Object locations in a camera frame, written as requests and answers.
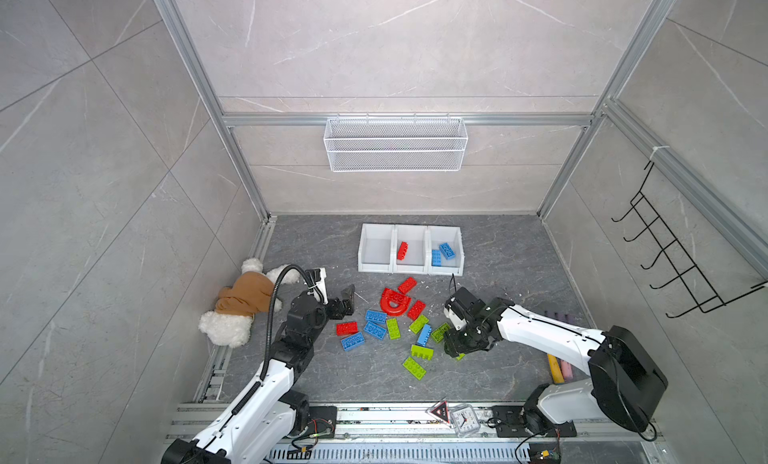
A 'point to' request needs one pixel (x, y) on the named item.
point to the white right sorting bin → (437, 235)
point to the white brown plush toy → (250, 294)
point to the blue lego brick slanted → (424, 335)
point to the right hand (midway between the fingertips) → (453, 345)
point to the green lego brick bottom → (413, 367)
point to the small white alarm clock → (464, 419)
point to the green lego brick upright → (393, 329)
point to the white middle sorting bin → (416, 257)
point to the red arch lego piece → (394, 304)
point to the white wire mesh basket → (395, 145)
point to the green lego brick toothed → (422, 352)
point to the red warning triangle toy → (442, 411)
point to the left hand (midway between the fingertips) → (337, 280)
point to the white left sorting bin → (376, 246)
